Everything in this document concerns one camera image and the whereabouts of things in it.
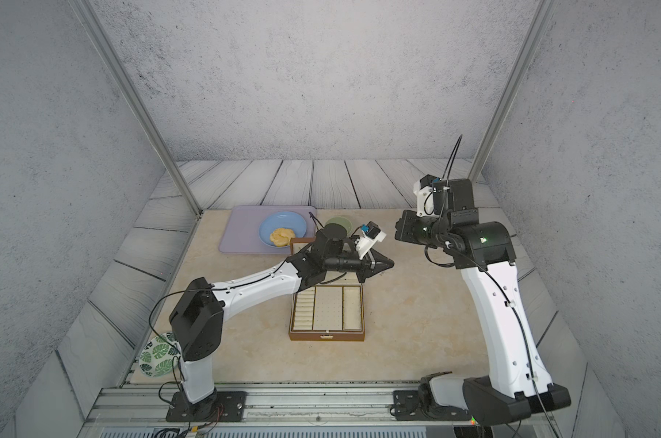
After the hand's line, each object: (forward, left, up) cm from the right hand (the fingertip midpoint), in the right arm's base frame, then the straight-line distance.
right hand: (396, 223), depth 64 cm
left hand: (-4, -1, -13) cm, 13 cm away
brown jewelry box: (-7, +18, -32) cm, 38 cm away
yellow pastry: (+25, +37, -34) cm, 57 cm away
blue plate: (+37, +39, -37) cm, 65 cm away
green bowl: (+32, +14, -34) cm, 49 cm away
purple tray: (+27, +54, -36) cm, 71 cm away
